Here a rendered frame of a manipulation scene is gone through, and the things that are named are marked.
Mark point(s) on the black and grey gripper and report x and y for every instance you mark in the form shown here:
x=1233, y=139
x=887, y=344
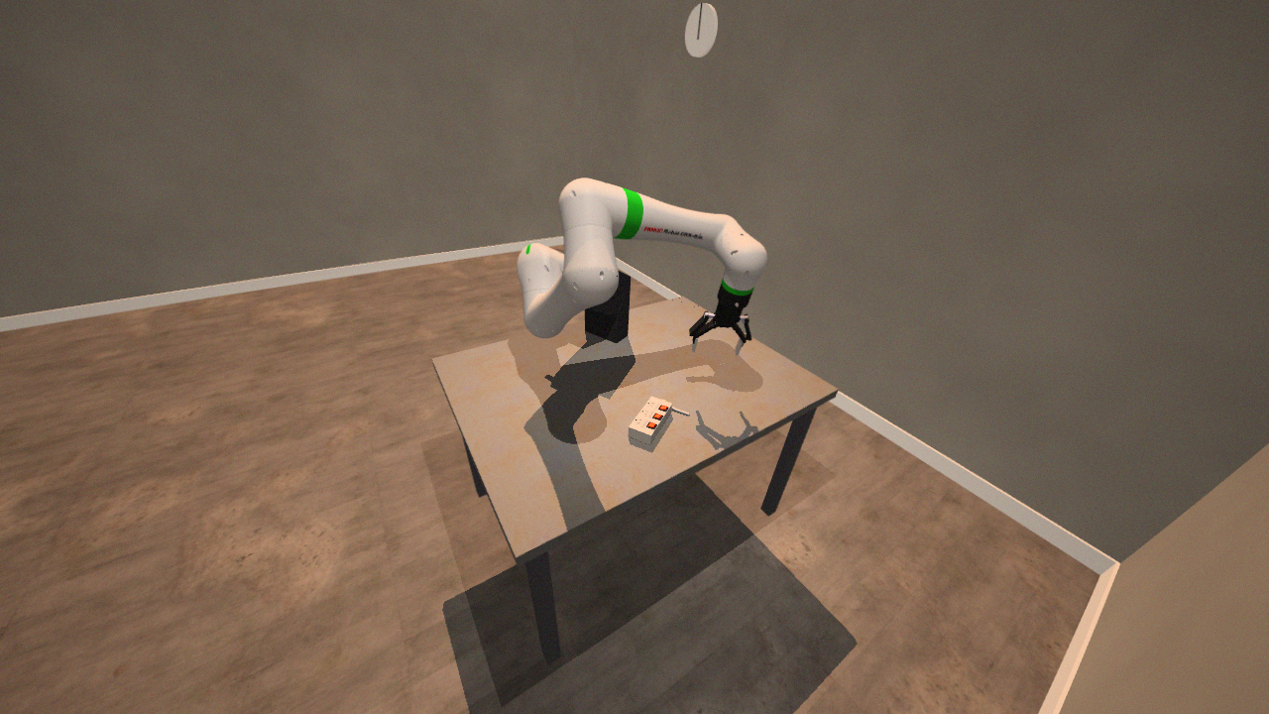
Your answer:
x=724, y=317

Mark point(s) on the cream power strip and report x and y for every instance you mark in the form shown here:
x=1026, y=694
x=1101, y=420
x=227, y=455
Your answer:
x=650, y=420

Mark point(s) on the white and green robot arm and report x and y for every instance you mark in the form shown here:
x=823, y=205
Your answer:
x=592, y=213

